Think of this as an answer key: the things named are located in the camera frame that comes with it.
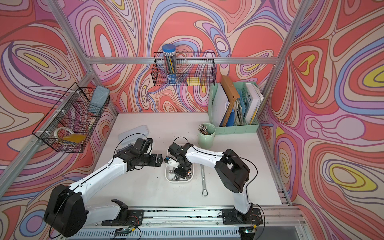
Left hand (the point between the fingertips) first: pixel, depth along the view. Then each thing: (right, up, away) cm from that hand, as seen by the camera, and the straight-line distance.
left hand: (157, 159), depth 85 cm
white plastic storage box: (+8, -11, +1) cm, 14 cm away
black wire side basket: (-43, +27, -6) cm, 52 cm away
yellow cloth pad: (-39, +13, -11) cm, 42 cm away
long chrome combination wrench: (+27, -18, -3) cm, 33 cm away
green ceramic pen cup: (+29, +9, +11) cm, 33 cm away
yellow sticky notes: (+21, +47, +6) cm, 52 cm away
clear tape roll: (-41, +17, -18) cm, 48 cm away
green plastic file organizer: (+63, +18, +19) cm, 68 cm away
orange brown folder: (+42, +44, +5) cm, 61 cm away
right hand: (+15, -10, 0) cm, 18 cm away
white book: (+60, +36, +8) cm, 71 cm away
